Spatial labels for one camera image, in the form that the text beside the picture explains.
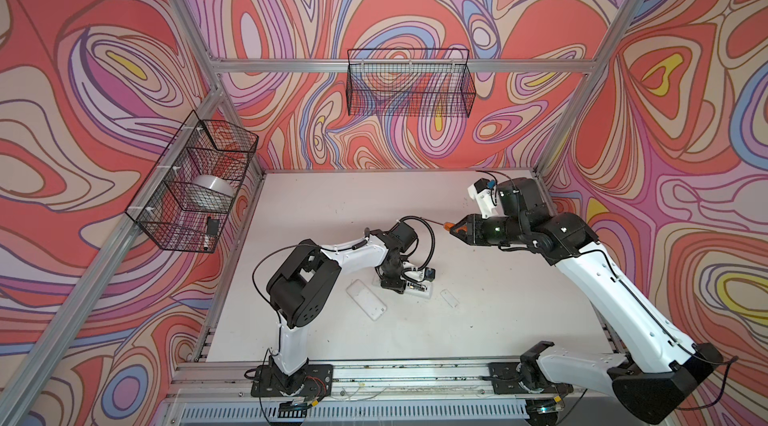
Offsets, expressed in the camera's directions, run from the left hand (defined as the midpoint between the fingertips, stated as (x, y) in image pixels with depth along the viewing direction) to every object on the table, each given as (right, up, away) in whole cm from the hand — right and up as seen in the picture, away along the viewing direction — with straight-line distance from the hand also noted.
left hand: (404, 276), depth 92 cm
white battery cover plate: (-12, -6, -5) cm, 14 cm away
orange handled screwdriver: (+9, +18, -22) cm, 29 cm away
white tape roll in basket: (-48, +26, -21) cm, 58 cm away
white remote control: (+5, -3, -4) cm, 7 cm away
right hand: (+11, +15, -22) cm, 29 cm away
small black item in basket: (-49, +17, -18) cm, 55 cm away
